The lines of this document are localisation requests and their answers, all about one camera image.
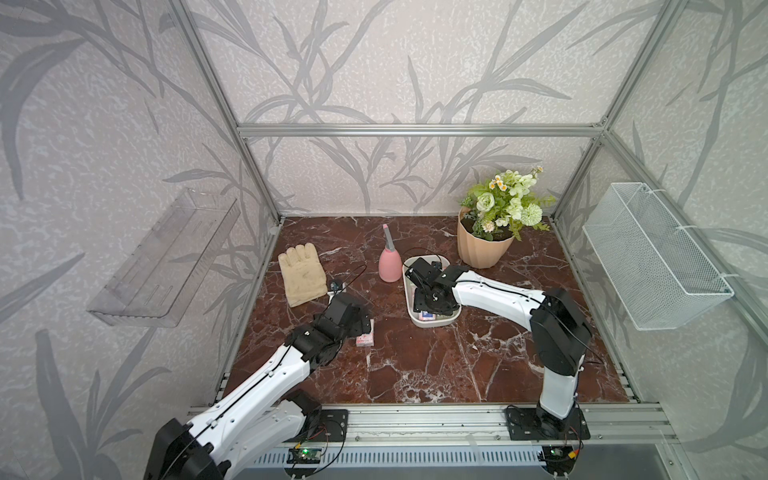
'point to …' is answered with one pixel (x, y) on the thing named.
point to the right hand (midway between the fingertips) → (422, 305)
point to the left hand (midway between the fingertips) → (353, 314)
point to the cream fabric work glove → (303, 274)
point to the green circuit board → (304, 456)
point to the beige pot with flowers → (493, 214)
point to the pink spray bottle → (390, 266)
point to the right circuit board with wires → (559, 458)
